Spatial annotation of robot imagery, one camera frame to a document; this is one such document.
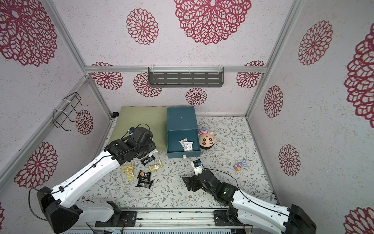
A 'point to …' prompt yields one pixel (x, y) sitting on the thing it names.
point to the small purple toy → (238, 166)
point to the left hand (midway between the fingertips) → (153, 146)
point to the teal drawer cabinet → (181, 123)
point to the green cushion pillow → (154, 119)
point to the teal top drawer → (175, 148)
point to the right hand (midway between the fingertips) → (187, 175)
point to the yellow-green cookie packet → (154, 168)
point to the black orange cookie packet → (146, 175)
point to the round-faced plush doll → (206, 139)
